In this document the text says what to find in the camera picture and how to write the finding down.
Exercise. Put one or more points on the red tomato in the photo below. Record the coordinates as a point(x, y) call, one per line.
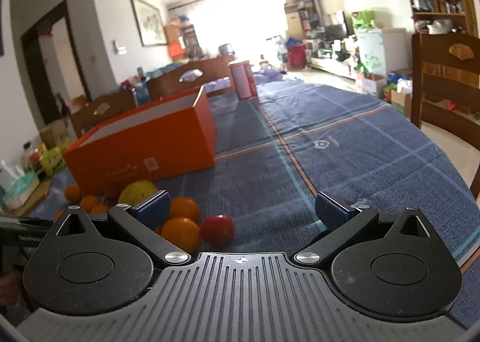
point(217, 230)

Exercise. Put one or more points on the yellow lemon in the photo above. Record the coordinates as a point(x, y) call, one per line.
point(137, 192)

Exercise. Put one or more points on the framed wall painting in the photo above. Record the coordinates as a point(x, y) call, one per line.
point(149, 23)

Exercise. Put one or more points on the wooden chair left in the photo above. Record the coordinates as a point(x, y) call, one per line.
point(102, 109)

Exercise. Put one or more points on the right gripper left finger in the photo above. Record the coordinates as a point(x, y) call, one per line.
point(138, 223)

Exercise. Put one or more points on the green tissue pack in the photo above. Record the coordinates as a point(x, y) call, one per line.
point(16, 185)

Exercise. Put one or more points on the green panda mug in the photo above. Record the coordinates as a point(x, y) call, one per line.
point(52, 161)

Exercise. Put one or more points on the wooden cutting board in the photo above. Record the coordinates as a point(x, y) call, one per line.
point(39, 195)

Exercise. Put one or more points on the white cabinet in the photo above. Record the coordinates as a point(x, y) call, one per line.
point(383, 51)

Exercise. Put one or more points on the pink cylindrical can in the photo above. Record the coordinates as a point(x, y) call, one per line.
point(243, 80)

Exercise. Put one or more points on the orange cardboard box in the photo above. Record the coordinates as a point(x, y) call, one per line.
point(165, 138)

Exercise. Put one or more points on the small orange tangerine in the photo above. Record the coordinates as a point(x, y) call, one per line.
point(73, 193)
point(88, 202)

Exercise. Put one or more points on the orange tangerine behind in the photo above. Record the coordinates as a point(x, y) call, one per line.
point(184, 207)

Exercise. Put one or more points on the small orange tangerine far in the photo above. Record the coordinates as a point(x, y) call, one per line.
point(73, 193)

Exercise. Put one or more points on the wooden chair right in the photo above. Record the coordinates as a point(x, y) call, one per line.
point(190, 75)

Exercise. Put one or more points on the blue patterned tablecloth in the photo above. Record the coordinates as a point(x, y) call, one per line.
point(275, 152)

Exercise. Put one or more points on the small orange tangerine left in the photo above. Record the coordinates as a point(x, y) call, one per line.
point(88, 202)

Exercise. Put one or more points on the orange tangerine front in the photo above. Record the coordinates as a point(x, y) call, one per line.
point(183, 233)

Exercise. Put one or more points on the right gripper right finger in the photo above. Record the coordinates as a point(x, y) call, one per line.
point(345, 224)

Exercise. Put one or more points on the wooden side chair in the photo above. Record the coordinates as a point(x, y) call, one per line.
point(454, 50)

